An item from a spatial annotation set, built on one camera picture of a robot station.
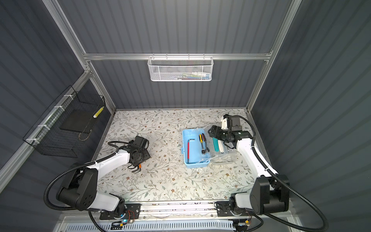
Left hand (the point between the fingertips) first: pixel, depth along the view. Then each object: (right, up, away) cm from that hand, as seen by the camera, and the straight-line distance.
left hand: (145, 157), depth 91 cm
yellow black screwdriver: (+36, +12, +1) cm, 38 cm away
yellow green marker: (-24, +27, -11) cm, 38 cm away
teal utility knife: (+45, +8, -5) cm, 46 cm away
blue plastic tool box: (+35, +3, +8) cm, 36 cm away
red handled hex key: (+28, +4, +5) cm, 29 cm away
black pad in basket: (-28, +23, -18) cm, 41 cm away
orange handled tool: (-2, -5, -3) cm, 6 cm away
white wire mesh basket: (+21, +69, +33) cm, 80 cm away
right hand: (+44, +16, -7) cm, 47 cm away
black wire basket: (-36, +16, -27) cm, 48 cm away
